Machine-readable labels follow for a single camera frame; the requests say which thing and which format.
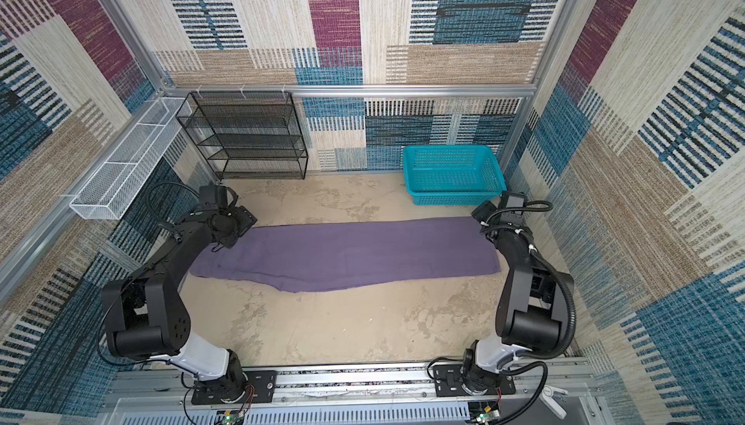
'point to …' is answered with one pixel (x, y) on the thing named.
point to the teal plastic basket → (457, 175)
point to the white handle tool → (547, 395)
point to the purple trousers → (296, 258)
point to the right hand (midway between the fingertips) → (482, 216)
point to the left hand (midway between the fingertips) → (247, 219)
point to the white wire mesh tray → (111, 189)
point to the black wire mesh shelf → (247, 135)
